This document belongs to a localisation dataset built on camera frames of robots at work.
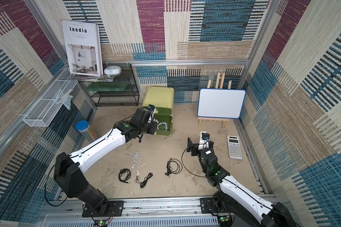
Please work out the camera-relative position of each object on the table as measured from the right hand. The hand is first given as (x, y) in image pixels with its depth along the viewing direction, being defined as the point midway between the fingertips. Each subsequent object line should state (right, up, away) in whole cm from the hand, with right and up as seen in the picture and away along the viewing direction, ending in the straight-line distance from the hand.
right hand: (197, 137), depth 80 cm
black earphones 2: (-42, -23, +5) cm, 48 cm away
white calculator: (+27, -9, +14) cm, 31 cm away
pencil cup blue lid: (-66, +6, +3) cm, 66 cm away
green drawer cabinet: (-20, +24, +15) cm, 34 cm away
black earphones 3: (-30, -26, +1) cm, 40 cm away
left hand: (-24, +8, +3) cm, 26 cm away
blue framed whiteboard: (+18, +20, +15) cm, 31 cm away
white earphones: (-20, +5, +16) cm, 26 cm away
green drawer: (-20, +10, +11) cm, 26 cm away
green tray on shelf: (-57, +31, +14) cm, 66 cm away
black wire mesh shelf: (-53, +32, +35) cm, 71 cm away
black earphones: (-13, -19, +7) cm, 24 cm away
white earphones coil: (-34, -17, +9) cm, 39 cm away
